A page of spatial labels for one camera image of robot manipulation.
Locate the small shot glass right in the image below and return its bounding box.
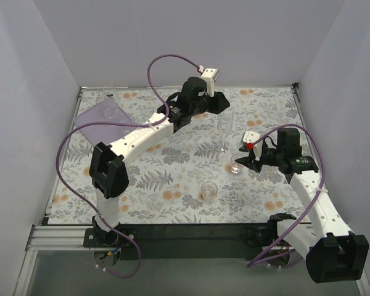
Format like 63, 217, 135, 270
229, 154, 243, 175

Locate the clear ribbed tumbler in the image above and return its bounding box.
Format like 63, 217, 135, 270
99, 97, 118, 118

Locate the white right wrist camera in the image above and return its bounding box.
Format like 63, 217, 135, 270
241, 130, 263, 161

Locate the small shot glass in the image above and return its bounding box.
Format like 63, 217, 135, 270
229, 154, 243, 175
200, 181, 218, 201

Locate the floral tablecloth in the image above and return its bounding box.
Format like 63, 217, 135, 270
46, 87, 304, 225

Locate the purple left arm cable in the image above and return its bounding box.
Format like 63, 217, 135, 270
55, 54, 204, 278

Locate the small shot glass front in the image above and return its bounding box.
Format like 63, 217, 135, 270
200, 181, 218, 201

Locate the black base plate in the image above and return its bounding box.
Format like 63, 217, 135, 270
81, 223, 297, 263

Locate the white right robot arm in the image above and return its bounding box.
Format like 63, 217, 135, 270
236, 124, 369, 283

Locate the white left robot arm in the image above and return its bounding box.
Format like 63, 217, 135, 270
89, 75, 230, 232

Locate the labelled champagne flute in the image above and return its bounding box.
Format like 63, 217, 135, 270
103, 86, 117, 107

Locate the lilac plastic tray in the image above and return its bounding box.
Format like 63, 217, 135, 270
74, 99, 136, 146

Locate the aluminium frame rail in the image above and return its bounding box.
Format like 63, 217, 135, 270
14, 224, 90, 296

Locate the tall plain flute glass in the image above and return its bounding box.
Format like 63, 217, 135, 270
217, 107, 234, 152

